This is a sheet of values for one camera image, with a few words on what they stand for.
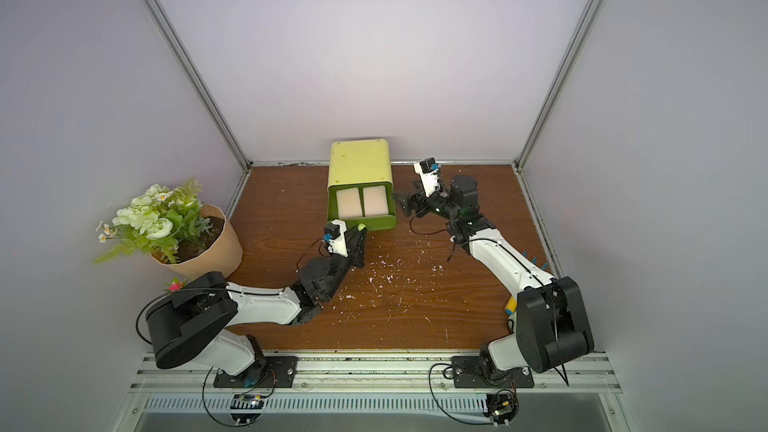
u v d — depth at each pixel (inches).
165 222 26.5
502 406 27.4
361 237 31.8
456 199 25.0
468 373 28.5
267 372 26.7
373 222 32.0
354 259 28.5
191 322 17.4
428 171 27.4
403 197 29.0
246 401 28.1
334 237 26.8
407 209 28.5
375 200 34.4
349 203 34.3
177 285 27.5
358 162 36.7
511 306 32.6
